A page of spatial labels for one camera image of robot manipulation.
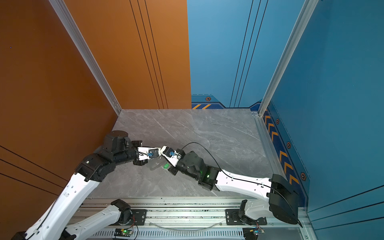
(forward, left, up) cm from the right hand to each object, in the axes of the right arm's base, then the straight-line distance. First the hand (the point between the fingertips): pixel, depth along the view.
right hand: (161, 154), depth 67 cm
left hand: (+4, +4, +3) cm, 7 cm away
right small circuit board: (-27, -42, -29) cm, 57 cm away
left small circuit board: (-27, +20, -27) cm, 43 cm away
